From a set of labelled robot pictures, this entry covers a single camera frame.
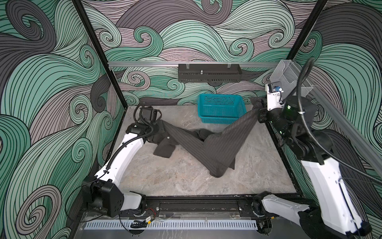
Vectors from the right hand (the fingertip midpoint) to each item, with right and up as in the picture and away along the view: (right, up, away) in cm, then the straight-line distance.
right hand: (266, 100), depth 57 cm
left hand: (-46, -11, +24) cm, 53 cm away
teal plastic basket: (-4, 0, +64) cm, 64 cm away
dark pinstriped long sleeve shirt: (-16, -24, +19) cm, 35 cm away
